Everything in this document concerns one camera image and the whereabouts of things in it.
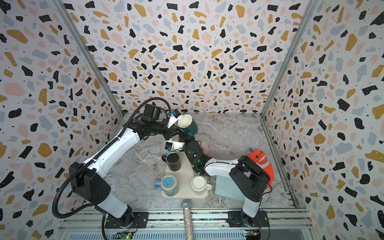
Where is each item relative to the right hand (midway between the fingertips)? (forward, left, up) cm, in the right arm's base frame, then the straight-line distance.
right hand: (181, 127), depth 79 cm
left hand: (-1, +1, +1) cm, 2 cm away
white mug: (-24, -10, -18) cm, 31 cm away
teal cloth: (-23, -25, -25) cm, 42 cm away
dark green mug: (-2, -4, +5) cm, 7 cm away
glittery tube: (-35, -4, -23) cm, 42 cm away
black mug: (-12, +5, -17) cm, 21 cm away
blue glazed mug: (-25, +5, -15) cm, 30 cm away
